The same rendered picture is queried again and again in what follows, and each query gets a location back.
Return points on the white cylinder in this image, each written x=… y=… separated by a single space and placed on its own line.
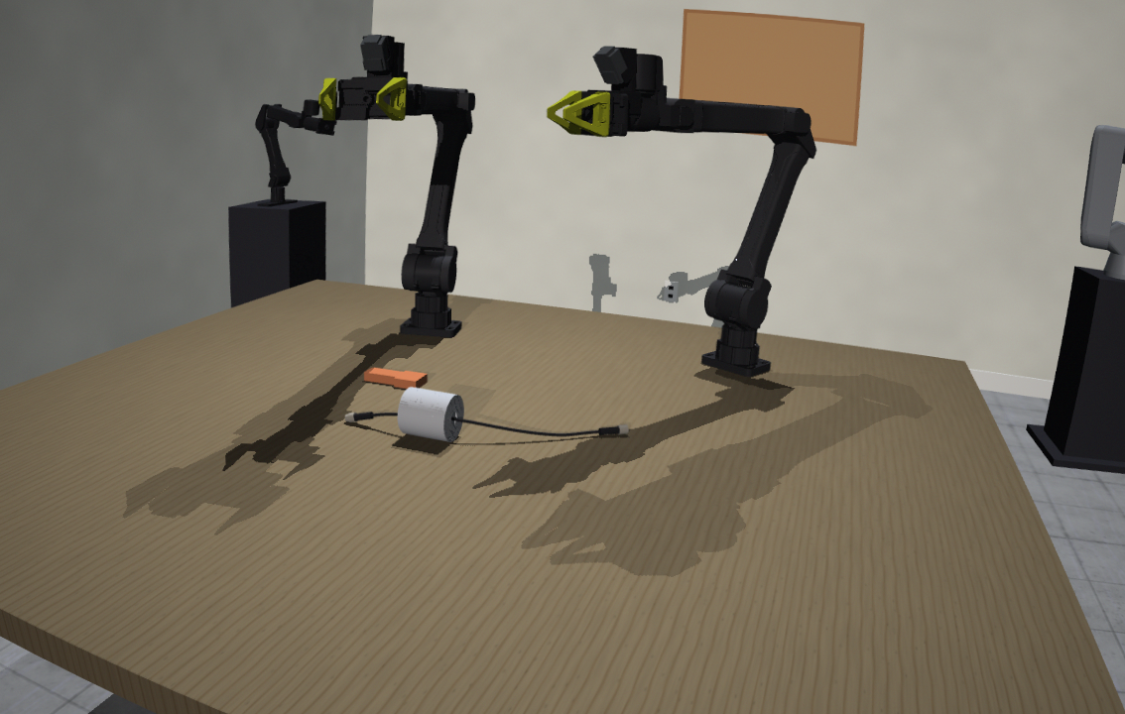
x=428 y=414

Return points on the orange stepped block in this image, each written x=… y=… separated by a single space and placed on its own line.
x=399 y=379

